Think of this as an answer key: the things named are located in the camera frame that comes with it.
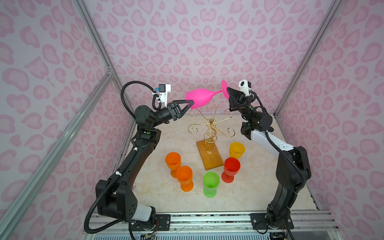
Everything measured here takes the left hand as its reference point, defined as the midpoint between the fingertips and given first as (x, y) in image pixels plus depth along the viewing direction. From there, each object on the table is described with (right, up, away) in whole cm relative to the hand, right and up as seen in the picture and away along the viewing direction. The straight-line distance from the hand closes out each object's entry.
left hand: (193, 102), depth 59 cm
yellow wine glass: (+24, -23, +29) cm, 44 cm away
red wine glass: (+20, -31, +21) cm, 42 cm away
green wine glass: (+9, -37, +18) cm, 42 cm away
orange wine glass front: (-11, -27, +20) cm, 36 cm away
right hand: (+13, +3, -1) cm, 14 cm away
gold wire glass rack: (+8, -9, +16) cm, 20 cm away
